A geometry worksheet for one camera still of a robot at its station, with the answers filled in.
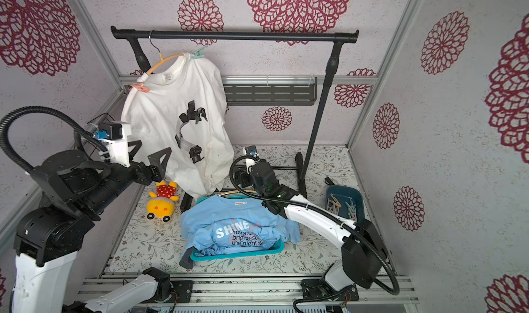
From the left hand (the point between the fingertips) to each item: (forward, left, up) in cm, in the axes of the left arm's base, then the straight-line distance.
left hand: (156, 150), depth 53 cm
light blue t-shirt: (-6, -12, -33) cm, 36 cm away
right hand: (+12, -19, -20) cm, 30 cm away
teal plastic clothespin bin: (+10, -66, -47) cm, 82 cm away
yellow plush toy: (+6, +17, -42) cm, 45 cm away
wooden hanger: (+8, -9, -37) cm, 39 cm away
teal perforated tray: (-14, -33, -38) cm, 52 cm away
